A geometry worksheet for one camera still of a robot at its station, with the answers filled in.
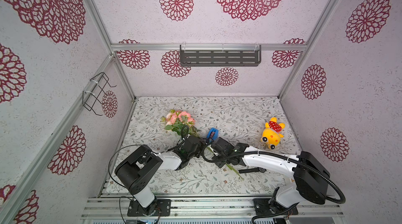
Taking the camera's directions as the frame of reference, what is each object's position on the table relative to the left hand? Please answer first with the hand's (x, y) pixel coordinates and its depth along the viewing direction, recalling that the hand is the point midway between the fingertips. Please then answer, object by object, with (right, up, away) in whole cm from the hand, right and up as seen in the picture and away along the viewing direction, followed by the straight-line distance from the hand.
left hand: (208, 140), depth 90 cm
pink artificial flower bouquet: (-15, +10, +5) cm, 19 cm away
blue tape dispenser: (+3, +4, +4) cm, 6 cm away
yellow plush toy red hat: (+37, +3, +1) cm, 37 cm away
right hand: (+3, -7, -6) cm, 9 cm away
